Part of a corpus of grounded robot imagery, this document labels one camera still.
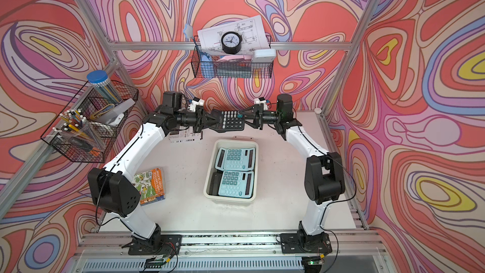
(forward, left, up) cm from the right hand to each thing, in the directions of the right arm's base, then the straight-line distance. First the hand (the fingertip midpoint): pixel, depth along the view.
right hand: (240, 119), depth 78 cm
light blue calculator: (-8, +3, -18) cm, 20 cm away
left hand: (-2, +8, +3) cm, 9 cm away
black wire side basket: (+7, +62, +5) cm, 63 cm away
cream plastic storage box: (-14, +14, -15) cm, 25 cm away
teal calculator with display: (-20, +3, -18) cm, 27 cm away
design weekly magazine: (+13, +32, -25) cm, 42 cm away
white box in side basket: (-1, +49, +6) cm, 49 cm away
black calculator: (-19, +12, -19) cm, 30 cm away
